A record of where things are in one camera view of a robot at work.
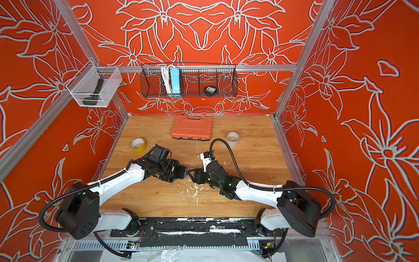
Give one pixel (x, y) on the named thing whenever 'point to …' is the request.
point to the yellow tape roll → (138, 145)
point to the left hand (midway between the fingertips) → (182, 167)
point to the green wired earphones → (195, 192)
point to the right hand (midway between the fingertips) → (190, 170)
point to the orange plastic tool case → (198, 128)
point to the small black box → (210, 89)
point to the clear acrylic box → (94, 86)
